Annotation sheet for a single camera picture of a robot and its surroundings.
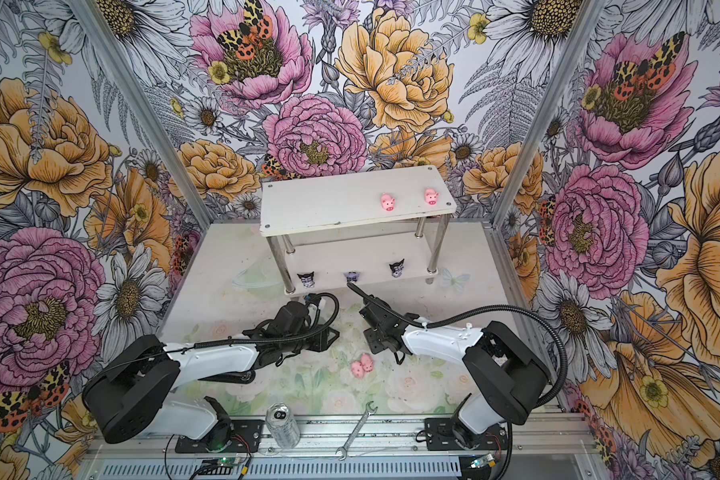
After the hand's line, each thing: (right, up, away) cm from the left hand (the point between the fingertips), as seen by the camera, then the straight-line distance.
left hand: (331, 341), depth 87 cm
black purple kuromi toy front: (+5, +18, +7) cm, 20 cm away
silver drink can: (-8, -11, -23) cm, 26 cm away
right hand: (+14, -1, +2) cm, 14 cm away
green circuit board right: (+38, -23, -16) cm, 48 cm away
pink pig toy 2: (+10, -5, -2) cm, 11 cm away
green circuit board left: (-23, -23, -16) cm, 36 cm away
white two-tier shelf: (+7, +32, -10) cm, 34 cm away
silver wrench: (+11, -15, -9) cm, 21 cm away
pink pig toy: (+7, -6, -4) cm, 11 cm away
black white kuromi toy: (-8, +17, +5) cm, 19 cm away
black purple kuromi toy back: (+19, +20, +7) cm, 29 cm away
